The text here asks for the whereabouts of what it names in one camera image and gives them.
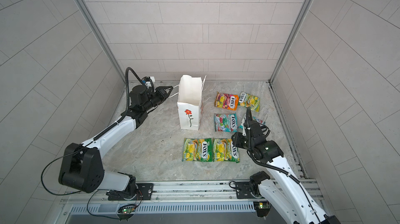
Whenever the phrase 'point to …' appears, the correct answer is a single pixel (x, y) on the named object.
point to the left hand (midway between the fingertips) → (177, 86)
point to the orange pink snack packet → (227, 101)
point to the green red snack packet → (226, 122)
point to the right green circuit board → (267, 206)
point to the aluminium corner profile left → (110, 54)
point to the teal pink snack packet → (241, 124)
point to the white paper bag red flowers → (190, 102)
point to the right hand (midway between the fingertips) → (233, 138)
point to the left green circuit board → (127, 210)
